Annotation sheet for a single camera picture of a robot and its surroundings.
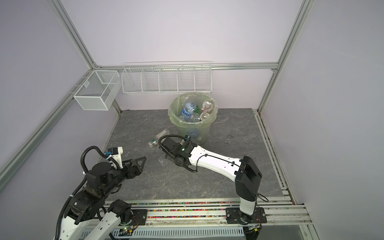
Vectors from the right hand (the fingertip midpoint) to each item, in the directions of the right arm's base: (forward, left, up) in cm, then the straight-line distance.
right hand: (172, 158), depth 79 cm
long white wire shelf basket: (+52, +7, +16) cm, 55 cm away
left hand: (-6, +13, +9) cm, 17 cm away
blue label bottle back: (+4, +7, -10) cm, 13 cm away
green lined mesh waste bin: (+23, -11, +10) cm, 27 cm away
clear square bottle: (+18, +16, -12) cm, 27 cm away
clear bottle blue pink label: (+24, -8, +11) cm, 27 cm away
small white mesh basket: (+45, +54, +11) cm, 71 cm away
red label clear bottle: (+24, -19, +15) cm, 34 cm away
